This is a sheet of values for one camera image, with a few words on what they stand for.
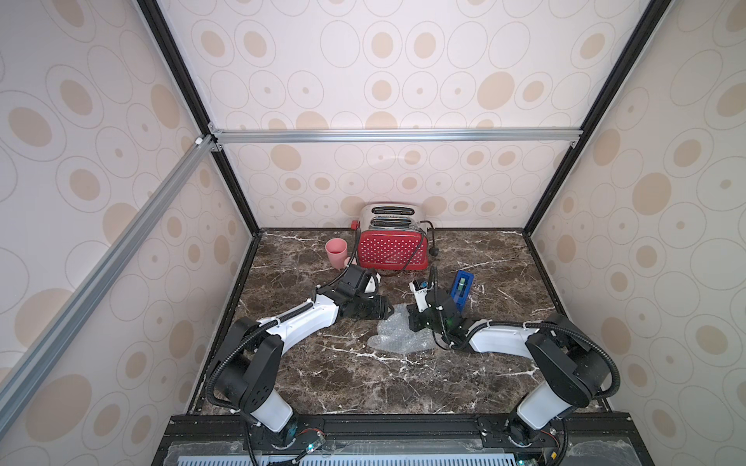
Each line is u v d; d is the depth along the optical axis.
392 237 0.95
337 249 1.05
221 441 0.73
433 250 1.09
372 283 0.73
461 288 0.96
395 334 0.81
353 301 0.68
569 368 0.45
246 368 0.44
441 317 0.69
